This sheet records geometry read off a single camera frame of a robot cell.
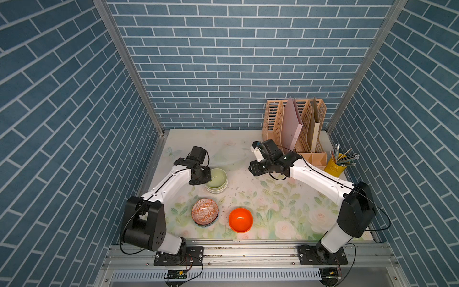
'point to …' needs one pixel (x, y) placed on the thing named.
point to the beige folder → (314, 129)
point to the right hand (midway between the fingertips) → (253, 167)
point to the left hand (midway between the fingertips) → (211, 178)
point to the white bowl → (218, 192)
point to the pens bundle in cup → (344, 159)
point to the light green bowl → (219, 179)
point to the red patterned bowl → (204, 211)
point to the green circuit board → (177, 274)
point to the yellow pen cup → (334, 169)
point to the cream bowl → (217, 189)
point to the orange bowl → (240, 220)
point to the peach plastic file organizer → (272, 128)
